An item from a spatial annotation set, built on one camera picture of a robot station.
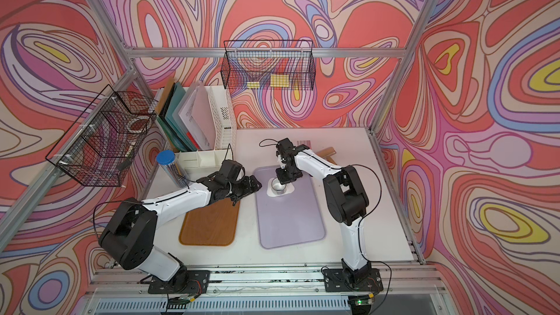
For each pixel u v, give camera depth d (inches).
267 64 37.0
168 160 32.9
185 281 27.7
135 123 34.0
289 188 37.4
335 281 28.7
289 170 32.1
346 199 20.9
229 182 28.8
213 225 34.0
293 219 34.2
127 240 17.2
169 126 34.0
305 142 46.2
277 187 37.5
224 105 43.7
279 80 35.8
